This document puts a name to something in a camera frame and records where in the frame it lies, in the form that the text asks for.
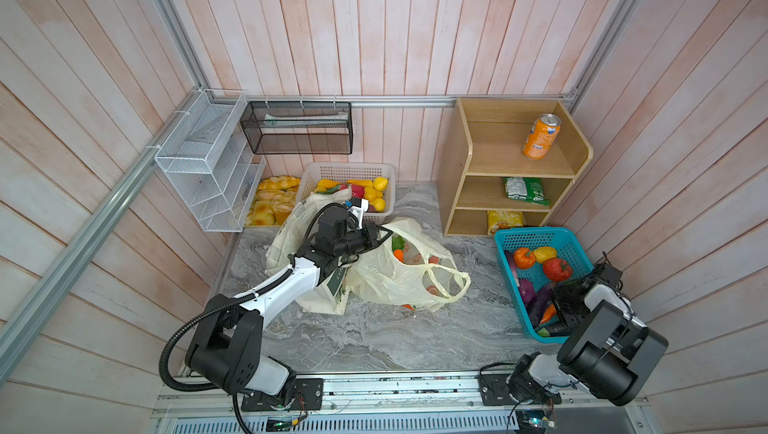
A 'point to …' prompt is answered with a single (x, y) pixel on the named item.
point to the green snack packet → (529, 189)
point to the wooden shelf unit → (505, 163)
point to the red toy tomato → (556, 269)
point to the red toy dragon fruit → (357, 190)
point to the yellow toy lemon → (381, 183)
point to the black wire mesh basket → (300, 127)
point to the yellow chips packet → (503, 219)
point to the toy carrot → (398, 246)
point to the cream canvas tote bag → (331, 296)
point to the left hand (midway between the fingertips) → (393, 237)
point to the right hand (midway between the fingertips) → (555, 299)
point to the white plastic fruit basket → (313, 172)
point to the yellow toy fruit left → (327, 183)
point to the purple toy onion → (527, 290)
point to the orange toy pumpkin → (524, 258)
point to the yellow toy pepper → (543, 253)
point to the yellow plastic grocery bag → (408, 269)
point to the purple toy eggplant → (539, 303)
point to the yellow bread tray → (274, 200)
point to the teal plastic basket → (567, 246)
